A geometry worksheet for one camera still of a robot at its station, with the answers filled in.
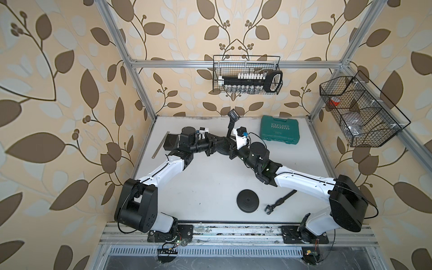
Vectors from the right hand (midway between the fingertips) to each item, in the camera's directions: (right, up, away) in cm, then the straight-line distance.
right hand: (225, 137), depth 76 cm
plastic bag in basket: (+57, +7, -2) cm, 57 cm away
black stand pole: (+22, -34, +4) cm, 41 cm away
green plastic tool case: (+36, +4, +33) cm, 49 cm away
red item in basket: (+58, +19, +11) cm, 62 cm away
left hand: (-1, 0, 0) cm, 1 cm away
